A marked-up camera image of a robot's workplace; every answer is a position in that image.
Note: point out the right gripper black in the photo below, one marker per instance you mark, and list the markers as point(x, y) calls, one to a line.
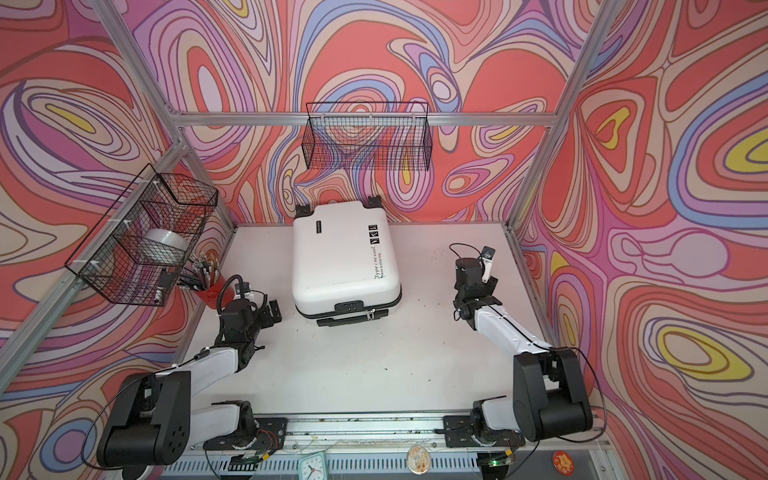
point(490, 288)

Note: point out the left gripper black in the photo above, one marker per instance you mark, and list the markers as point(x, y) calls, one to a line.
point(267, 320)

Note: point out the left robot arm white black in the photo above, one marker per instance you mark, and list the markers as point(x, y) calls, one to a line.
point(152, 422)

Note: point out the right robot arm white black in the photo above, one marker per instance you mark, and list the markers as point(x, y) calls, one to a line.
point(549, 398)

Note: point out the red pen cup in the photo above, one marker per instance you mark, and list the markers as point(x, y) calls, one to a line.
point(202, 275)

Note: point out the small white clock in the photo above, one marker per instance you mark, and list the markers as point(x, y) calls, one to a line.
point(313, 467)

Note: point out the round food badge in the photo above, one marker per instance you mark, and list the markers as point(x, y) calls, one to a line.
point(418, 460)

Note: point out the red round sticker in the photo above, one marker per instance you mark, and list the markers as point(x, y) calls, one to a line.
point(563, 463)

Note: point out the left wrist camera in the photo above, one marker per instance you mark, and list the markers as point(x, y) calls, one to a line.
point(243, 291)

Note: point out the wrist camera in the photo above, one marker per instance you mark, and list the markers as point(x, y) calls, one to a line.
point(243, 291)
point(486, 258)

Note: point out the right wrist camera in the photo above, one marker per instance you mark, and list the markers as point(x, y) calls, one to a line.
point(486, 258)

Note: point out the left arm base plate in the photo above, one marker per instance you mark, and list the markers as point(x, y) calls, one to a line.
point(267, 435)

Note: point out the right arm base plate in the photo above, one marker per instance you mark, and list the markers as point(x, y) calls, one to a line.
point(465, 431)

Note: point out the black wire basket on left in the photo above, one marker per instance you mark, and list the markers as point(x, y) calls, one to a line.
point(113, 268)

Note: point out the black wire basket on back wall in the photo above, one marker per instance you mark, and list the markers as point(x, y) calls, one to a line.
point(368, 136)

